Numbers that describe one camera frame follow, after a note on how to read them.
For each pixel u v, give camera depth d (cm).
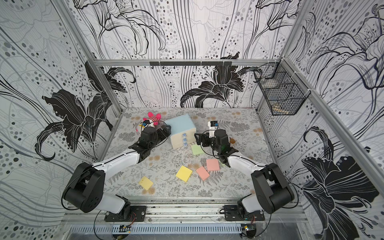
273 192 42
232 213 72
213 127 76
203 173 86
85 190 43
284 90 88
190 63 92
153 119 107
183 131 88
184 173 86
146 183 84
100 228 70
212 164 88
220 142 66
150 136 68
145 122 78
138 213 73
